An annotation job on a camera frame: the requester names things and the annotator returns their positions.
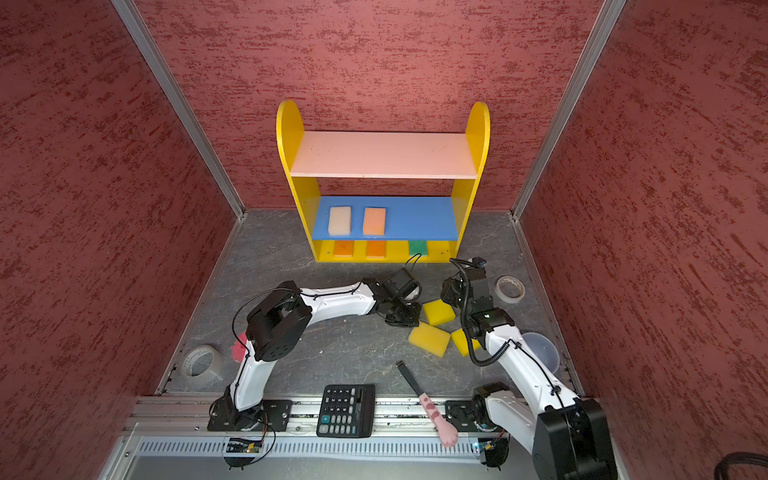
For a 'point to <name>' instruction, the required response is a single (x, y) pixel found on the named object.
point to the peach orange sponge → (374, 223)
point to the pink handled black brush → (445, 429)
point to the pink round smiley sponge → (238, 349)
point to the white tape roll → (509, 289)
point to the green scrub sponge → (418, 246)
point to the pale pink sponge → (339, 221)
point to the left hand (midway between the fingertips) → (418, 329)
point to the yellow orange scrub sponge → (343, 248)
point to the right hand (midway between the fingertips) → (447, 289)
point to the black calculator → (346, 411)
